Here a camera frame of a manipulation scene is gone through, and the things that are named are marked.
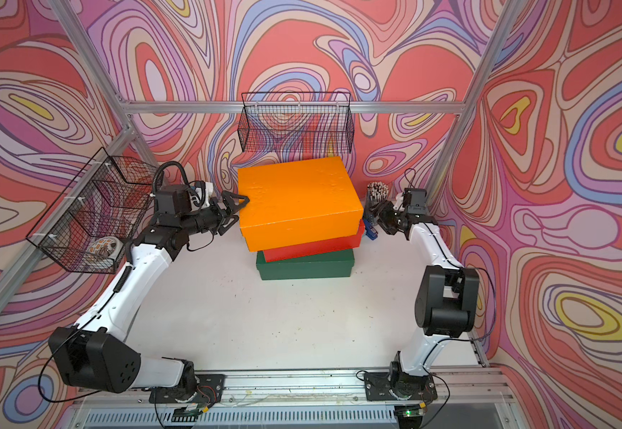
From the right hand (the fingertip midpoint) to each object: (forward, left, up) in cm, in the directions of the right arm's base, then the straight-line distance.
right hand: (372, 217), depth 91 cm
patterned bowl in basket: (-16, +78, +9) cm, 80 cm away
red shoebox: (-16, +23, +4) cm, 28 cm away
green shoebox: (-14, +15, -7) cm, 22 cm away
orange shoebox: (-8, +25, +17) cm, 31 cm away
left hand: (-8, +39, +15) cm, 43 cm away
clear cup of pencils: (+12, -4, 0) cm, 12 cm away
